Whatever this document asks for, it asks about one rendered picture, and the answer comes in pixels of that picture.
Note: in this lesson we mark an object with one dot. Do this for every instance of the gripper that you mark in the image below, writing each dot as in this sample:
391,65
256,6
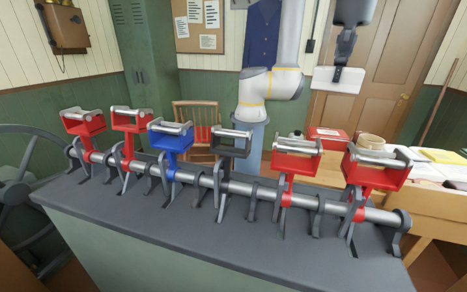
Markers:
346,40

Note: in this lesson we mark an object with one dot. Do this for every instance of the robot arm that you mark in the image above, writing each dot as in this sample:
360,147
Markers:
286,36

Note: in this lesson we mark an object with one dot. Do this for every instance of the red lever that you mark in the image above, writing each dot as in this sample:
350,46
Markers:
294,164
84,125
373,178
129,123

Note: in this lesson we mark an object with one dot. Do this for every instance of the black lever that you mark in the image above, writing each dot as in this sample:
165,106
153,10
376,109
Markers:
230,148

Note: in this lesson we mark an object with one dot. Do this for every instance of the wooden desk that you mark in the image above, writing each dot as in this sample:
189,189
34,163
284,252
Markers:
439,206

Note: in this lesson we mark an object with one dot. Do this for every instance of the blue lever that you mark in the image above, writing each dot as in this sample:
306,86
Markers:
170,142

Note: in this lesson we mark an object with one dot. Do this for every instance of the brown wooden door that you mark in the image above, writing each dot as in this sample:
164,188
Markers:
399,48

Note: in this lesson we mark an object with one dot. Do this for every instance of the red box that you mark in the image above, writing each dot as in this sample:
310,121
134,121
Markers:
332,138

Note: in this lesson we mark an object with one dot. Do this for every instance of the brass door knob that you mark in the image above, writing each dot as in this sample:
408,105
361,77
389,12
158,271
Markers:
404,97

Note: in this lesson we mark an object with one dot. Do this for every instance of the blue hanging coat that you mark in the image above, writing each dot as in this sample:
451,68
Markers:
261,36

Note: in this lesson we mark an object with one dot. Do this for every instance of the brown wooden stick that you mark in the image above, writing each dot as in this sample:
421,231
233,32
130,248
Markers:
439,97

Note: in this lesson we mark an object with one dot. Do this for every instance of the yellow book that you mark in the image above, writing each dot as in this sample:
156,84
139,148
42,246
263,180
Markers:
446,157

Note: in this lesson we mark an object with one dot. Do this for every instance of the open white book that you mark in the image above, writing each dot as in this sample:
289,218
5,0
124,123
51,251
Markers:
448,172

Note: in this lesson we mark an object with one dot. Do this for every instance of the cork notice board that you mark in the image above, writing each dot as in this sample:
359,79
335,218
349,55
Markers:
196,28

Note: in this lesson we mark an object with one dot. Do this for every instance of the wooden chair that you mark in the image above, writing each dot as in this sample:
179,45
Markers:
194,113

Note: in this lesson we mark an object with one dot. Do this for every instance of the green metal locker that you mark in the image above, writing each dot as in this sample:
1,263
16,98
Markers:
148,52

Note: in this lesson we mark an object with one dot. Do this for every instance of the large grey hand wheel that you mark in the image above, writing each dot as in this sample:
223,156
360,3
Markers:
12,190

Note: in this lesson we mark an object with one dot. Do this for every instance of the black wall switch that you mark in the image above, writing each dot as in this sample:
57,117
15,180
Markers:
310,46

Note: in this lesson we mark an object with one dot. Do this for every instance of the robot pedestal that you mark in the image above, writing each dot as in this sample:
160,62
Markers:
249,146

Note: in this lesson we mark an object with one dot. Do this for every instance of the grey lever frame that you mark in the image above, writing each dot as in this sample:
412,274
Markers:
200,239

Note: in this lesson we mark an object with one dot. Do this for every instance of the wooden wall telephone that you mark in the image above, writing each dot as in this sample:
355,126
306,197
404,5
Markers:
65,26

